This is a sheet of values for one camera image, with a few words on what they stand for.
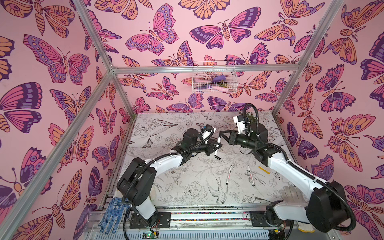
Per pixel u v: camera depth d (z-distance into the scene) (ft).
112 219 2.44
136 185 1.48
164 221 2.43
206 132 2.35
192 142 2.21
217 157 3.13
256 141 2.00
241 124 2.30
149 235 2.37
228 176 2.87
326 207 1.32
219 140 2.53
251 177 2.86
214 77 3.14
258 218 2.39
